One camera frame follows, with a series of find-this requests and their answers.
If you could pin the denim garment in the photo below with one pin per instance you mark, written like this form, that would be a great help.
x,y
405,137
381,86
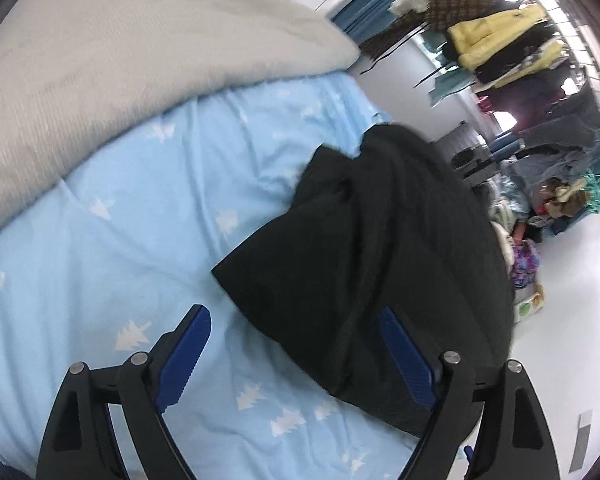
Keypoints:
x,y
555,162

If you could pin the pile of mixed clothes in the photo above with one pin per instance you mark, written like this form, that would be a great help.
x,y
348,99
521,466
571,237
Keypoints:
x,y
510,195

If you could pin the cream fleece garment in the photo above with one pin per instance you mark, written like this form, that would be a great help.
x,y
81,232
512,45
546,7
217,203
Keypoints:
x,y
502,240

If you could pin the grey suitcase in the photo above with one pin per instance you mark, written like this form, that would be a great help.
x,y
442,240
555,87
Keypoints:
x,y
472,160

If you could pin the blue curtain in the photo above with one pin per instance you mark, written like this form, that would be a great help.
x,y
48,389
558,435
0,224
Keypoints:
x,y
375,5

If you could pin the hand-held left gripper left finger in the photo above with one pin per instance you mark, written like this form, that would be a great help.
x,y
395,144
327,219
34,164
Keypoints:
x,y
185,365

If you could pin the light blue star bed sheet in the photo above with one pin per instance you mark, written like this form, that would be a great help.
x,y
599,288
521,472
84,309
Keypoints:
x,y
130,260

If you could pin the black hanging garment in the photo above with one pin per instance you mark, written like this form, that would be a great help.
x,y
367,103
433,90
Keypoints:
x,y
515,55

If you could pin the grey duvet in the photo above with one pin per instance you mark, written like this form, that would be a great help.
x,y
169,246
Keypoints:
x,y
130,50

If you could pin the purple patterned garment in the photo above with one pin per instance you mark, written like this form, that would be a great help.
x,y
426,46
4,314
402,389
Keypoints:
x,y
525,265

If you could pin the white green sweater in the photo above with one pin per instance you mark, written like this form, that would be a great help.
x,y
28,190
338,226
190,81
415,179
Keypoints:
x,y
540,62

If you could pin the light blue hanging garment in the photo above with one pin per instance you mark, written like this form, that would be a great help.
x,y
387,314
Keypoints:
x,y
450,85

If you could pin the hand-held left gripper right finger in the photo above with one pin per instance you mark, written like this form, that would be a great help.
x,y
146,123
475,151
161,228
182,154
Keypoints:
x,y
407,360

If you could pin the brown houndstooth coat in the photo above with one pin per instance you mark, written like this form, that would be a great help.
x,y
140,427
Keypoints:
x,y
460,0

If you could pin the dark hanging coat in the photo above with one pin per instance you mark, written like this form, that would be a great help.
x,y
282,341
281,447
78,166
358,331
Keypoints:
x,y
530,95

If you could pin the yellow fleece jacket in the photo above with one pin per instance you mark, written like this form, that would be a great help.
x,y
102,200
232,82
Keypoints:
x,y
485,35

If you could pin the black puffer jacket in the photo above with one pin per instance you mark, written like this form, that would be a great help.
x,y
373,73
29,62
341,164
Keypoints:
x,y
380,260

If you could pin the dark fuzzy coat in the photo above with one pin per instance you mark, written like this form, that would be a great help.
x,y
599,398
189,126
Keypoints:
x,y
565,120

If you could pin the dotted white board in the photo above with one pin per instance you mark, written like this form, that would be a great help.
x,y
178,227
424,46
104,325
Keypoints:
x,y
530,305

